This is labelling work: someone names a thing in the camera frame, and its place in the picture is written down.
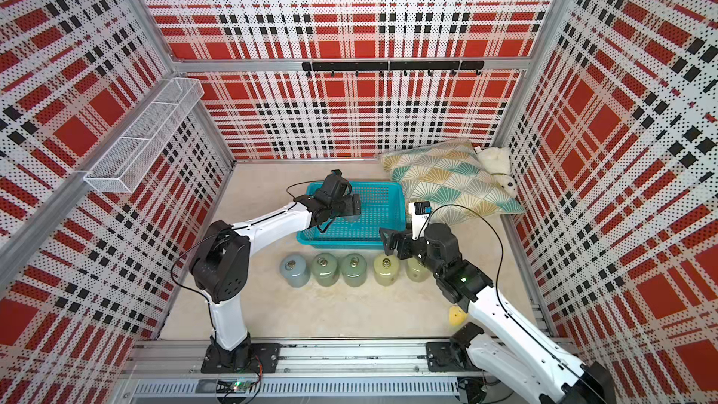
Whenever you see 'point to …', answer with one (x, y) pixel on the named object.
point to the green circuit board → (240, 386)
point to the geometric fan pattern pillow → (449, 172)
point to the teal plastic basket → (382, 206)
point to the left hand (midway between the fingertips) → (352, 201)
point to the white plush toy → (496, 163)
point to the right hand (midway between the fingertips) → (397, 228)
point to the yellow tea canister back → (416, 271)
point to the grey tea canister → (294, 268)
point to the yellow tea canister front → (386, 269)
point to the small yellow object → (456, 316)
